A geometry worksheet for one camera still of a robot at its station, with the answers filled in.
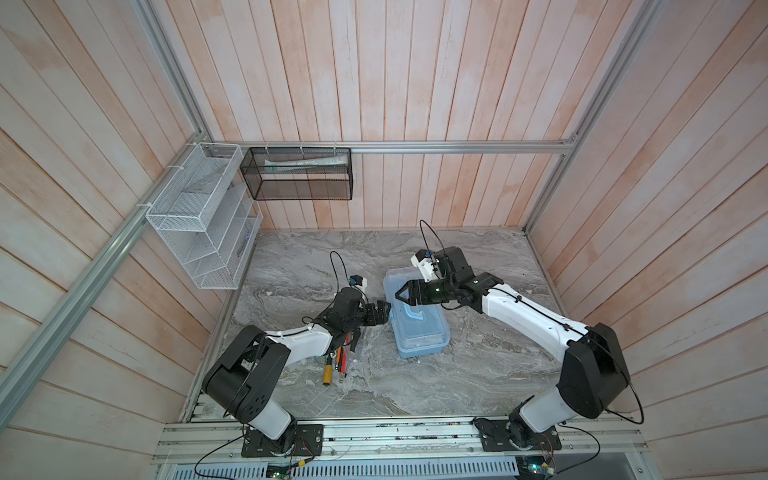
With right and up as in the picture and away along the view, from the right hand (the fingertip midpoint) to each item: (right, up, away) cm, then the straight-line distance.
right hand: (403, 294), depth 83 cm
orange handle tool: (-19, -19, +3) cm, 27 cm away
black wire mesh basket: (-35, +41, +21) cm, 58 cm away
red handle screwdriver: (-18, -20, +3) cm, 27 cm away
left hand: (-7, -6, +7) cm, 12 cm away
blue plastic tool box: (+5, -10, +1) cm, 12 cm away
